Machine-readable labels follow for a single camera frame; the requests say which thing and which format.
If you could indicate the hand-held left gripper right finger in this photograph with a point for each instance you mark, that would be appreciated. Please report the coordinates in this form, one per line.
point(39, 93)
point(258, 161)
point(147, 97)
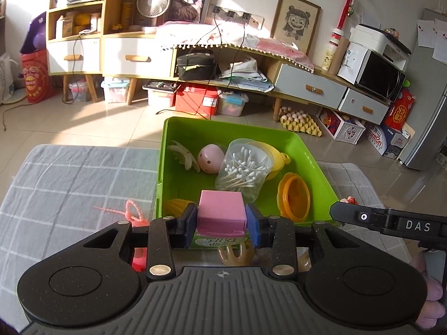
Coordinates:
point(253, 226)

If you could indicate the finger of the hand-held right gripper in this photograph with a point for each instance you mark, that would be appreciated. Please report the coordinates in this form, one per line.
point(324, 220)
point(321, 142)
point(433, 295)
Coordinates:
point(363, 216)

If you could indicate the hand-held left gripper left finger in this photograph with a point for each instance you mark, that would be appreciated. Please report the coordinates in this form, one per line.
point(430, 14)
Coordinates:
point(190, 225)

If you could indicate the yellow toy corn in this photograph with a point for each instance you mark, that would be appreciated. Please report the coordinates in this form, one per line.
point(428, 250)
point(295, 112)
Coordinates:
point(176, 207)

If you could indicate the pink box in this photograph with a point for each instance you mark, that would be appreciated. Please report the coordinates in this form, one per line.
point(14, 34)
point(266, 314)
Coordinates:
point(221, 209)

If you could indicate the orange plastic lid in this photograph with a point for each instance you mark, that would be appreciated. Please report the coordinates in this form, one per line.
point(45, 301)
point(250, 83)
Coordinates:
point(293, 195)

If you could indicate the clear cotton swab container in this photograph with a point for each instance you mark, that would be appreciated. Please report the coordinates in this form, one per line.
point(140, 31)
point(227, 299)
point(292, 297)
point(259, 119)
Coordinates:
point(241, 171)

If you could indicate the cream hair claw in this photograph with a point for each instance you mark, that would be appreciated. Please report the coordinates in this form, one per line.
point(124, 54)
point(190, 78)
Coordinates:
point(187, 158)

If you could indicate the yellow plastic bowl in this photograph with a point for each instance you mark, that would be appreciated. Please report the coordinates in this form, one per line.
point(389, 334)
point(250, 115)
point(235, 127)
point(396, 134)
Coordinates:
point(277, 160)

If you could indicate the pink egg capsule toy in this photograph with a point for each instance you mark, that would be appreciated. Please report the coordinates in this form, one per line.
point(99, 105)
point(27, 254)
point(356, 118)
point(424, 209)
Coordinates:
point(211, 157)

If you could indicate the green plastic bin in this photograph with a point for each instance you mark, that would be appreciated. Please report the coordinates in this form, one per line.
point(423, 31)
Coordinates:
point(216, 136)

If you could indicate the person's right hand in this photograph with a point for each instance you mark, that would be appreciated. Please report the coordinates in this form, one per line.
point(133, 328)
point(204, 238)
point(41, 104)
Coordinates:
point(433, 293)

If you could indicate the small red white toy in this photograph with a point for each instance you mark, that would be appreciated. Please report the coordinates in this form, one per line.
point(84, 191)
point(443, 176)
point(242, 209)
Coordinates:
point(349, 201)

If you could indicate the brown hand-shaped toy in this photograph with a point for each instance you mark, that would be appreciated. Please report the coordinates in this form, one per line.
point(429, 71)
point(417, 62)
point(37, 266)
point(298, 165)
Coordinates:
point(234, 256)

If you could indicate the pink pig toy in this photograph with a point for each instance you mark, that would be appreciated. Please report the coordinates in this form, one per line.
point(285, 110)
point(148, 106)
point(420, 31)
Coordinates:
point(139, 258)

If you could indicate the white blue carton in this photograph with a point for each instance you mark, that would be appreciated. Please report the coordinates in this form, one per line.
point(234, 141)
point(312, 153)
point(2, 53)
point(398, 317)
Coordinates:
point(387, 141)

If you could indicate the white printed box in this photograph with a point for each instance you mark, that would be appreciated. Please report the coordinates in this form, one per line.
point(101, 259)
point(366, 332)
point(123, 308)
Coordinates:
point(340, 125)

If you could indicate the red carton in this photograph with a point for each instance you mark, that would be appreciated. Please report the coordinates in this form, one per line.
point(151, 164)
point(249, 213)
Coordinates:
point(400, 111)

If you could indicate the yellow egg tray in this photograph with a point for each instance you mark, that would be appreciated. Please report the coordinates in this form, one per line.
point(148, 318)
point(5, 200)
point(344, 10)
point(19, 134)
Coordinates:
point(300, 120)

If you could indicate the clear storage box colourful contents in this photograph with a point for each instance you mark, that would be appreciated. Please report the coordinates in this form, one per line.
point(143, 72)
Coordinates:
point(232, 104)

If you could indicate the red storage box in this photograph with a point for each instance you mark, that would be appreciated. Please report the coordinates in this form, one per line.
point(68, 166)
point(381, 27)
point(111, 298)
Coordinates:
point(195, 99)

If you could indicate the grey checked tablecloth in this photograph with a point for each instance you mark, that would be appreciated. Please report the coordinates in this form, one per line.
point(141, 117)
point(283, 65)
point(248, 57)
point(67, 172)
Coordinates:
point(70, 181)

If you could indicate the grey refrigerator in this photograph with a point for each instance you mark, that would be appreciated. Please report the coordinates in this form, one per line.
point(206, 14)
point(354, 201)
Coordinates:
point(429, 94)

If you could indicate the clear storage box with tools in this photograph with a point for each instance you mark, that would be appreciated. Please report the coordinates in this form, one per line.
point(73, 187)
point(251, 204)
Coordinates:
point(160, 94)

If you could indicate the low wooden cabinet grey drawers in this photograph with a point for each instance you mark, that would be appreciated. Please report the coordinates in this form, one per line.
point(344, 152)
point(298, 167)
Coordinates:
point(307, 87)

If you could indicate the black microwave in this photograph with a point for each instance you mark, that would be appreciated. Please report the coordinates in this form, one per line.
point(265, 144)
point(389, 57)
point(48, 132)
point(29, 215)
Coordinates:
point(379, 73)

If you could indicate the pile of papers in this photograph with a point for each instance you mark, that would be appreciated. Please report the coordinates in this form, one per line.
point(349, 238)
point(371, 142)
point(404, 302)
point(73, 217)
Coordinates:
point(244, 75)

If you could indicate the clear storage box blue lid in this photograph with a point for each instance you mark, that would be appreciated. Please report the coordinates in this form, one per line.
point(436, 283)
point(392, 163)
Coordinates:
point(115, 91)

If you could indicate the black bag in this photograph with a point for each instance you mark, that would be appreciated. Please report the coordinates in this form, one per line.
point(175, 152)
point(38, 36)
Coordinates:
point(196, 65)

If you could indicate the white printed tumbler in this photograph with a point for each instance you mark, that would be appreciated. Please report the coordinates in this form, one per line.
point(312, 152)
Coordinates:
point(331, 52)

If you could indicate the small clear storage box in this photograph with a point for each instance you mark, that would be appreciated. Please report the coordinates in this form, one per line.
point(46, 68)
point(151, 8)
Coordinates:
point(81, 91)

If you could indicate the white printer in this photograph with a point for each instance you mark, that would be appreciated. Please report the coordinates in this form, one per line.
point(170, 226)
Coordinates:
point(380, 42)

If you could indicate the wooden cabinet white drawers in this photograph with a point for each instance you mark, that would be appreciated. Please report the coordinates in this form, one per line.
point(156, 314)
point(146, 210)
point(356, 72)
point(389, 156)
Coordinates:
point(115, 56)

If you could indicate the pink tasselled cloth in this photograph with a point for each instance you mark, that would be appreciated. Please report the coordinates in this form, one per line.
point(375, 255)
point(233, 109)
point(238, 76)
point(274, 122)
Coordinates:
point(216, 36)

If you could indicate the framed cartoon drawing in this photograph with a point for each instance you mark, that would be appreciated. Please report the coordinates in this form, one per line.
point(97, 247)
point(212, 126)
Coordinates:
point(296, 22)

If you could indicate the red gift bag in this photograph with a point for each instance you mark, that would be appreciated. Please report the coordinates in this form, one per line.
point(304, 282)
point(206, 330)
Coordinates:
point(36, 76)

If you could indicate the red hanging ornament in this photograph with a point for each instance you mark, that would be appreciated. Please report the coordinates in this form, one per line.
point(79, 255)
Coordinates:
point(351, 0)

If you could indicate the framed cat picture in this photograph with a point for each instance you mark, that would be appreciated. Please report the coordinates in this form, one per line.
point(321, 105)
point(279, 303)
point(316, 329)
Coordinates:
point(190, 1)

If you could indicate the white desk fan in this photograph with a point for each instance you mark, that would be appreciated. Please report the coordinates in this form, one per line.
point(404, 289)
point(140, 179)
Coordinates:
point(153, 2)

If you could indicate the white plastic bag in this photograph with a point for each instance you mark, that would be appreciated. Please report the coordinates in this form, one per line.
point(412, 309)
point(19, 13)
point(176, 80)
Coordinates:
point(5, 80)

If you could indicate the purple plush toy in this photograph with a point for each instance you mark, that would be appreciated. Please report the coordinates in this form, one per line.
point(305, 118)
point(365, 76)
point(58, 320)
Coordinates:
point(35, 35)

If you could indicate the wall power strip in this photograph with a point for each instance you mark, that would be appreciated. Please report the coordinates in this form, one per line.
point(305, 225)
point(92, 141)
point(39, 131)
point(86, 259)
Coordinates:
point(237, 15)

